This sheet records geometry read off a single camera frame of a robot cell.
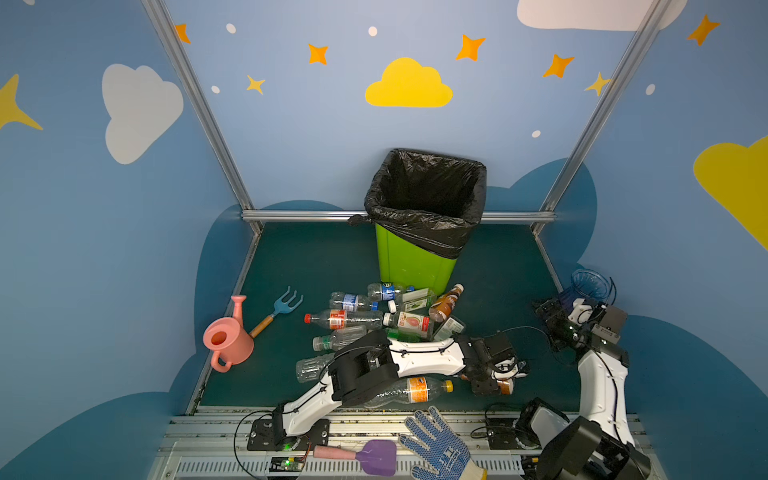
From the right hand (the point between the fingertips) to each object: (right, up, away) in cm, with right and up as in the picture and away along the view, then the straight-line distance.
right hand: (541, 310), depth 82 cm
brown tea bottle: (-12, -19, -5) cm, 23 cm away
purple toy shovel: (-45, -33, -12) cm, 57 cm away
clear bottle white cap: (-64, -15, -3) cm, 66 cm away
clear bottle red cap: (-56, -5, +12) cm, 58 cm away
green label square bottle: (-34, +1, +15) cm, 37 cm away
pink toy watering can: (-87, -6, -3) cm, 87 cm away
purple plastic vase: (+14, +7, +2) cm, 16 cm away
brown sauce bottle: (-25, -1, +11) cm, 28 cm away
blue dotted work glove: (-28, -33, -10) cm, 44 cm away
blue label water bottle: (-54, 0, +11) cm, 56 cm away
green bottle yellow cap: (-38, -9, +5) cm, 39 cm away
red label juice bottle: (-33, -5, +9) cm, 35 cm away
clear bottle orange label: (-37, -20, -5) cm, 42 cm away
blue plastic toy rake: (-78, -2, +16) cm, 80 cm away
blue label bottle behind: (-43, +4, +14) cm, 45 cm away
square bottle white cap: (-24, -7, +9) cm, 27 cm away
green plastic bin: (-36, +13, +13) cm, 41 cm away
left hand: (-13, -19, -1) cm, 22 cm away
